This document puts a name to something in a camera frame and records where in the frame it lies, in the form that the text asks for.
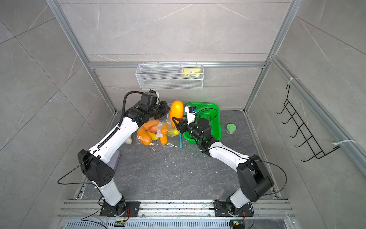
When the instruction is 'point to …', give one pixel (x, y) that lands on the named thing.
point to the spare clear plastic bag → (166, 129)
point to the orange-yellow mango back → (177, 110)
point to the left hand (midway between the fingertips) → (172, 105)
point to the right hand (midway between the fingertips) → (176, 116)
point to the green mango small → (173, 131)
